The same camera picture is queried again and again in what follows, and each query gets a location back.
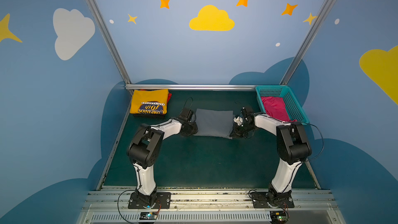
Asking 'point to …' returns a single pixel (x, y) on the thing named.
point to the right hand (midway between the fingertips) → (232, 134)
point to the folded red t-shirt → (169, 97)
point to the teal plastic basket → (292, 103)
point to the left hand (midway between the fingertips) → (198, 130)
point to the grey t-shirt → (214, 123)
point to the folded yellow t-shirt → (153, 101)
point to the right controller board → (278, 217)
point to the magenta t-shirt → (274, 107)
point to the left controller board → (148, 215)
